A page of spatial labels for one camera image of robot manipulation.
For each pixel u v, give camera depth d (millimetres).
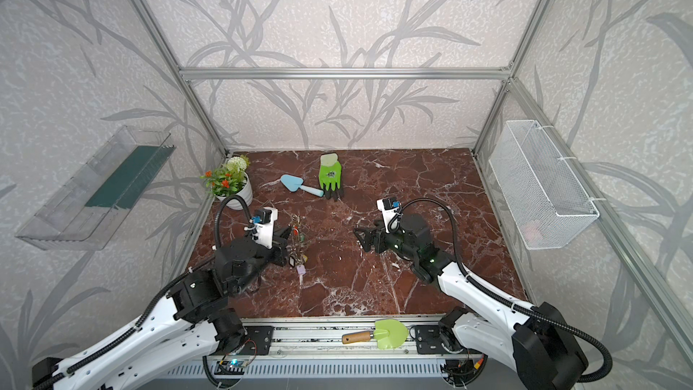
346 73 962
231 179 926
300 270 777
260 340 735
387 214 705
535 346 394
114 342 433
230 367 719
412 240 611
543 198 628
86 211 635
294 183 1092
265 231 596
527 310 437
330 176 1114
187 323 485
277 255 620
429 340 735
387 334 737
